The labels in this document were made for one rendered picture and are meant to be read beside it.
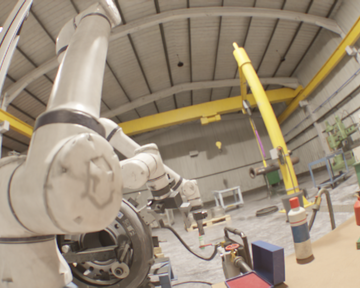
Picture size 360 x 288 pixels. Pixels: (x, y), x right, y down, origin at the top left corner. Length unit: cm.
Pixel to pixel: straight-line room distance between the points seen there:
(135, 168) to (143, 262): 78
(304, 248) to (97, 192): 66
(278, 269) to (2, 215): 67
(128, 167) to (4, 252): 40
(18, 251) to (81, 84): 36
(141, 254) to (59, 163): 101
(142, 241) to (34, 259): 86
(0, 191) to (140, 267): 98
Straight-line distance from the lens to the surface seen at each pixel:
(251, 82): 472
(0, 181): 45
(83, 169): 28
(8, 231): 44
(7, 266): 46
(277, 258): 59
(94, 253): 128
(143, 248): 120
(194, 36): 1071
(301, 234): 73
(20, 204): 35
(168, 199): 73
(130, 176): 57
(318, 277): 63
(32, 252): 44
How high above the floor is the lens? 79
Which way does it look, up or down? 17 degrees up
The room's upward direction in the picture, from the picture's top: 13 degrees counter-clockwise
